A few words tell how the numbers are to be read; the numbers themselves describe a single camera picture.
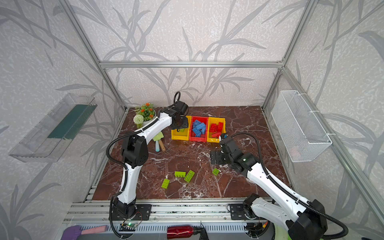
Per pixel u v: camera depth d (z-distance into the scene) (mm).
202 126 1027
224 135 705
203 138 971
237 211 735
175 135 1042
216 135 1003
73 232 676
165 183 817
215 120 1083
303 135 613
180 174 844
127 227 718
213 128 1046
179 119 727
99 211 757
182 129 844
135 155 569
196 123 1046
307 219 377
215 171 867
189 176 862
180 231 650
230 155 576
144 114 987
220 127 1048
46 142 637
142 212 732
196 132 997
